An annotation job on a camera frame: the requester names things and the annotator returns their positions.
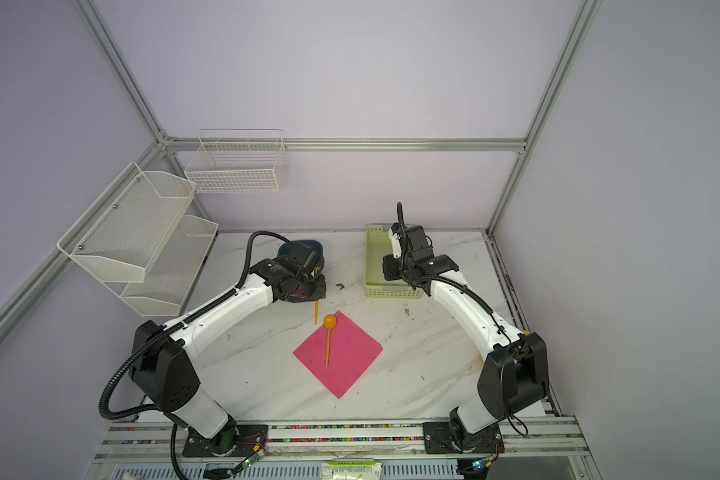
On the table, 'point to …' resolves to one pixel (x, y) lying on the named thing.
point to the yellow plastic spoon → (329, 323)
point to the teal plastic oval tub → (287, 249)
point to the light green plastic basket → (377, 244)
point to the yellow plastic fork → (316, 313)
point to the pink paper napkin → (350, 351)
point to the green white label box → (351, 471)
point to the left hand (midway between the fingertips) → (318, 292)
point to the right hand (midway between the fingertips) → (386, 261)
